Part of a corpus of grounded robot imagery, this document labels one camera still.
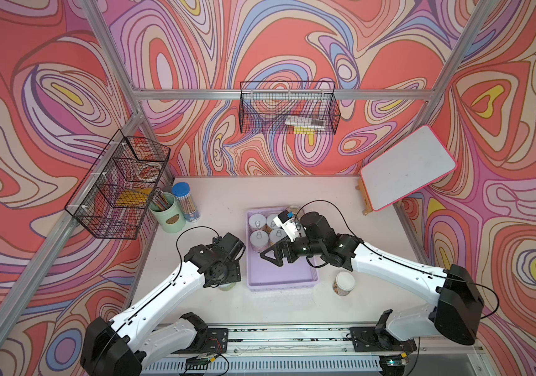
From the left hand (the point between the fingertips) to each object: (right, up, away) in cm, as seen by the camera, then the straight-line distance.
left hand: (231, 277), depth 78 cm
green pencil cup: (-27, +20, +12) cm, 36 cm away
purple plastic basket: (+11, -3, +9) cm, 15 cm away
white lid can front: (+8, +17, +18) cm, 26 cm away
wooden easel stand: (+57, +32, +32) cm, 73 cm away
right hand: (+14, +8, -4) cm, 17 cm away
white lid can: (+9, +11, +13) cm, 19 cm away
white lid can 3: (-1, -2, -4) cm, 4 cm away
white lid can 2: (+39, -3, +2) cm, 39 cm away
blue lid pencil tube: (-20, +26, +13) cm, 35 cm away
